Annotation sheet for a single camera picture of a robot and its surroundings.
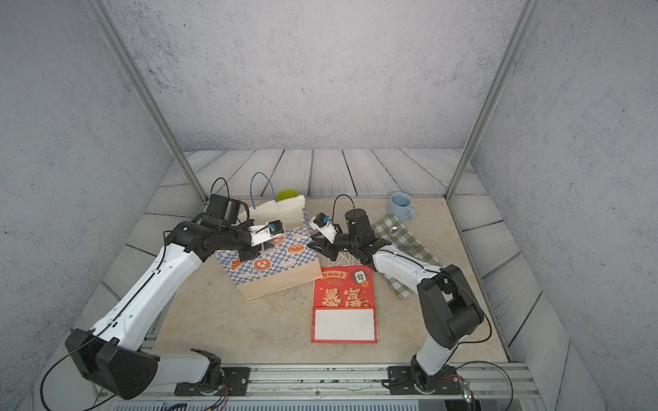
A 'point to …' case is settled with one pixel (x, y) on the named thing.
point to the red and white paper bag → (343, 311)
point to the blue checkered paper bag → (294, 261)
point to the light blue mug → (399, 206)
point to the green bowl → (286, 193)
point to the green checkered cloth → (391, 230)
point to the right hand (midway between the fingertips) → (312, 241)
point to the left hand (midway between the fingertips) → (272, 237)
